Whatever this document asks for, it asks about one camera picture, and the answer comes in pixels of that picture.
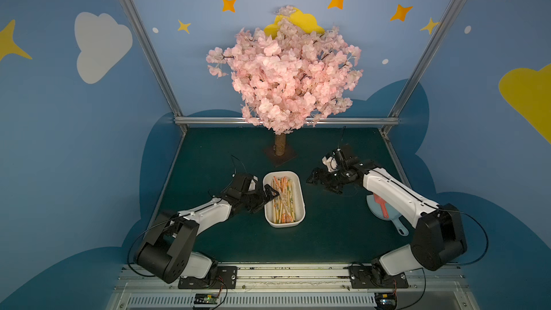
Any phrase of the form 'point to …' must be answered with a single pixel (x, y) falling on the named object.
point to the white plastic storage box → (300, 204)
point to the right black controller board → (385, 301)
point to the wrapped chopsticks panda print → (278, 202)
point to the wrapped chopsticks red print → (286, 198)
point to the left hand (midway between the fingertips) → (273, 195)
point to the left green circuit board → (206, 298)
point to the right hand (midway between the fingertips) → (316, 182)
